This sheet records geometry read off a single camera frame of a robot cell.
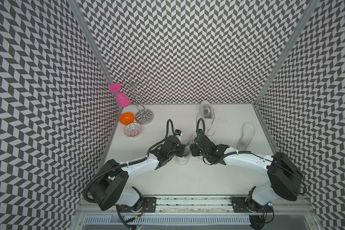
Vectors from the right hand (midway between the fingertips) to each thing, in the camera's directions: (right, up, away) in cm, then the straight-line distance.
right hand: (193, 149), depth 86 cm
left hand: (-6, +1, +1) cm, 6 cm away
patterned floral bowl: (-42, +10, +16) cm, 46 cm away
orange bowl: (-47, +18, +18) cm, 54 cm away
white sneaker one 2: (-4, +6, -3) cm, 8 cm away
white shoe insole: (+42, +9, +19) cm, 47 cm away
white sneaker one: (+11, +23, +16) cm, 30 cm away
